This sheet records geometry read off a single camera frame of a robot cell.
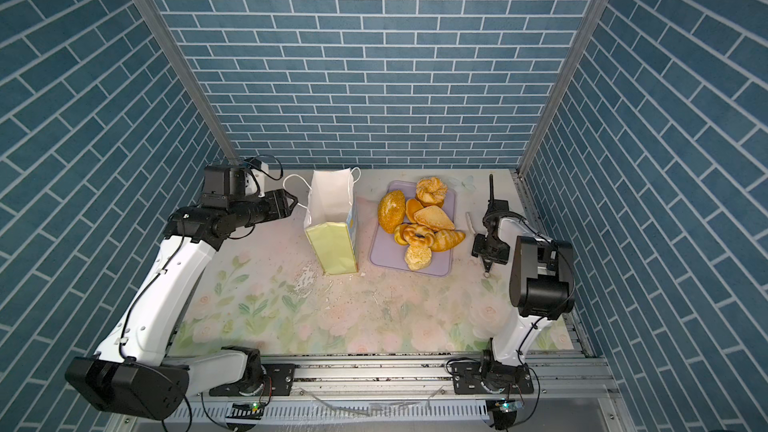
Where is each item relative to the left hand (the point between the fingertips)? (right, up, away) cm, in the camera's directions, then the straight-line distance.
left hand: (290, 199), depth 74 cm
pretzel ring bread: (+30, -11, +19) cm, 37 cm away
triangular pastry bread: (+40, -6, +27) cm, 48 cm away
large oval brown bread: (+25, -4, +27) cm, 37 cm away
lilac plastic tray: (+24, -19, +23) cm, 38 cm away
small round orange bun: (+32, -3, +29) cm, 43 cm away
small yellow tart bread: (+27, -12, +20) cm, 36 cm away
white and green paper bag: (+10, -6, 0) cm, 12 cm away
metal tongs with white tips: (+52, -8, +28) cm, 60 cm away
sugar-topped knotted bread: (+39, +3, +32) cm, 50 cm away
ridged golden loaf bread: (+43, -13, +21) cm, 49 cm away
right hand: (+56, -17, +22) cm, 63 cm away
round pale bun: (+33, -18, +17) cm, 42 cm away
